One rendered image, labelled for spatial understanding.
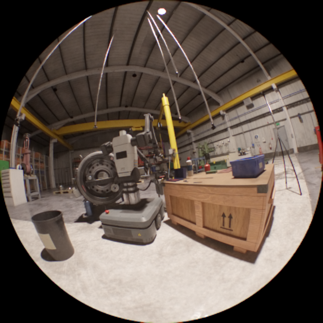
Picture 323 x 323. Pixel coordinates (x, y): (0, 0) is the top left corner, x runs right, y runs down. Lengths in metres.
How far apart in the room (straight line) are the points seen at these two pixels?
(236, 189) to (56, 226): 1.20
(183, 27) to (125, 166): 8.35
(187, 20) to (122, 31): 3.77
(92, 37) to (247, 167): 8.53
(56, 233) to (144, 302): 0.72
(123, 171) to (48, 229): 0.87
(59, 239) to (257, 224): 1.27
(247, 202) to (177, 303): 0.61
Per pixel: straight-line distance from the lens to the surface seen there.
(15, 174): 4.88
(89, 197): 1.59
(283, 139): 10.41
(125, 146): 1.11
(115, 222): 1.03
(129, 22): 8.06
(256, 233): 0.73
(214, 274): 0.74
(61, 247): 1.06
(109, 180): 1.53
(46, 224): 0.97
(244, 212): 0.70
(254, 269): 0.78
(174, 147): 4.83
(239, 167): 0.80
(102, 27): 8.12
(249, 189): 0.62
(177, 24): 8.40
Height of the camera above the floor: 0.62
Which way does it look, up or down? 3 degrees up
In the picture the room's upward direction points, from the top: 9 degrees counter-clockwise
